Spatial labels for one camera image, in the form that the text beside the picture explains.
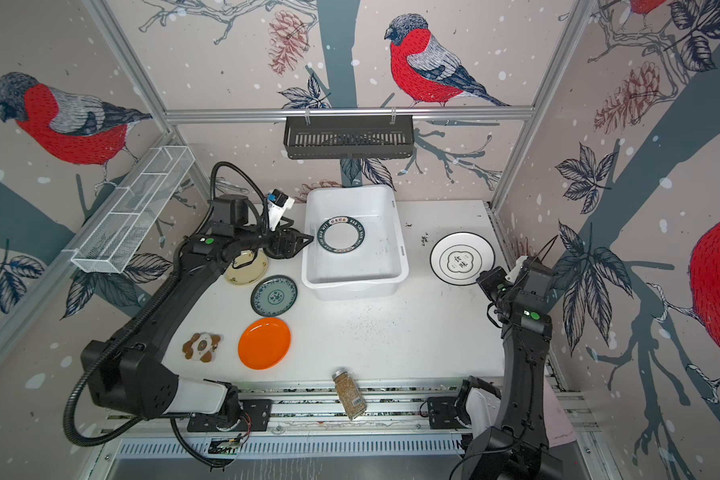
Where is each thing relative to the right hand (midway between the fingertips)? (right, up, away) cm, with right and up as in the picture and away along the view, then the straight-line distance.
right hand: (480, 272), depth 77 cm
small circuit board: (-65, -42, -6) cm, 78 cm away
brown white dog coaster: (-77, -22, +5) cm, 80 cm away
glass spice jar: (-34, -30, -4) cm, 46 cm away
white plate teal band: (-40, +10, +35) cm, 54 cm away
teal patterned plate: (-61, -10, +18) cm, 64 cm away
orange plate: (-60, -22, +8) cm, 64 cm away
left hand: (-48, +12, -1) cm, 49 cm away
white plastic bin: (-34, +4, +30) cm, 45 cm away
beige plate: (-57, +3, -11) cm, 58 cm away
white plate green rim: (-4, +3, +7) cm, 8 cm away
